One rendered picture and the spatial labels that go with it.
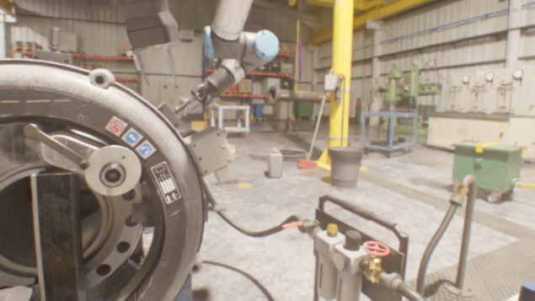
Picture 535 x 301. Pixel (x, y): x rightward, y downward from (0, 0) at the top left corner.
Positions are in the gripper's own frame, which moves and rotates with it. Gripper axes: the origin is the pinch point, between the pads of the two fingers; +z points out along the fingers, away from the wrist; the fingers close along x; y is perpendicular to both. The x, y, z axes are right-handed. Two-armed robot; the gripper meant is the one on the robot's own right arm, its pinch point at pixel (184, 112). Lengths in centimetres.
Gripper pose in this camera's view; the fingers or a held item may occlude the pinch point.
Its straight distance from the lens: 97.8
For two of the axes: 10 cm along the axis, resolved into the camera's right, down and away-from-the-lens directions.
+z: -6.8, 6.7, -2.9
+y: 3.1, -0.9, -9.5
